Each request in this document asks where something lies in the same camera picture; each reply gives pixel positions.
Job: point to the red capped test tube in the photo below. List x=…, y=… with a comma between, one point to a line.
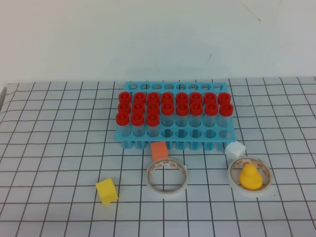
x=152, y=121

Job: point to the red capped tube front row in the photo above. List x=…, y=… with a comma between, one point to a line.
x=137, y=121
x=123, y=126

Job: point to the red capped tube back row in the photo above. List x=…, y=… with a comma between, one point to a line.
x=125, y=97
x=166, y=97
x=182, y=97
x=140, y=97
x=153, y=97
x=196, y=97
x=210, y=97
x=224, y=98

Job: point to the blue test tube rack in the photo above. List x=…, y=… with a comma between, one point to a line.
x=175, y=136

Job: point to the orange foam block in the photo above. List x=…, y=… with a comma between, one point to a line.
x=159, y=150

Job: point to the left white tape roll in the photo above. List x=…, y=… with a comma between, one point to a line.
x=172, y=163

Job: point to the white tape roll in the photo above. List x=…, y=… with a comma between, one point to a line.
x=172, y=163
x=234, y=170

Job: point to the white foam cube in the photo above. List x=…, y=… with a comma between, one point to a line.
x=235, y=150

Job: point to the yellow foam cube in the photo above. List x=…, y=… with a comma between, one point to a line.
x=107, y=191

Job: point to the right white tape roll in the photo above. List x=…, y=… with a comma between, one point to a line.
x=234, y=170

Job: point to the yellow rubber duck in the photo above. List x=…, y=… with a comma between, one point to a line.
x=250, y=178

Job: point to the grid pattern table mat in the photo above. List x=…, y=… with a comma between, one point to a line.
x=57, y=141

